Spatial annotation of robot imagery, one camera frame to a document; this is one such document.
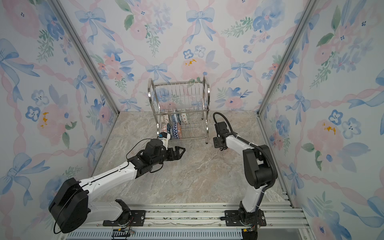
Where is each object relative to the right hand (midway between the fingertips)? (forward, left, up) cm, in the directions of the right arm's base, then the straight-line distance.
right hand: (222, 141), depth 98 cm
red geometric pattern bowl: (+2, +37, +11) cm, 38 cm away
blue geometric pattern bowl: (+3, +34, +8) cm, 35 cm away
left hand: (-14, +25, +12) cm, 31 cm away
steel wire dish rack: (+19, +27, +10) cm, 35 cm away
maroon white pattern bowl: (+12, +37, +9) cm, 40 cm away
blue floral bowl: (+12, +30, +9) cm, 34 cm away
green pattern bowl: (+12, +24, +8) cm, 28 cm away
